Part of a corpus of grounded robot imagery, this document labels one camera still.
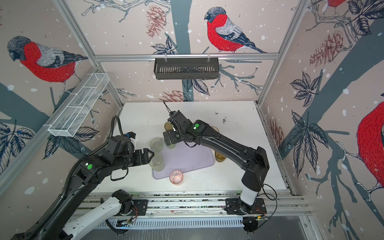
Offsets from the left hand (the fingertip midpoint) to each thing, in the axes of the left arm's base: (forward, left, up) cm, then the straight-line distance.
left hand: (147, 155), depth 68 cm
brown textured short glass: (+8, -38, -21) cm, 44 cm away
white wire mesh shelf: (+26, +40, +8) cm, 49 cm away
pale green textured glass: (+16, +2, -19) cm, 25 cm away
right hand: (+11, -10, -1) cm, 15 cm away
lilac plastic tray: (+8, -16, -21) cm, 28 cm away
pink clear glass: (-3, -12, -22) cm, 25 cm away
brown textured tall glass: (+29, -4, -16) cm, 33 cm away
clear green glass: (+16, -8, -21) cm, 28 cm away
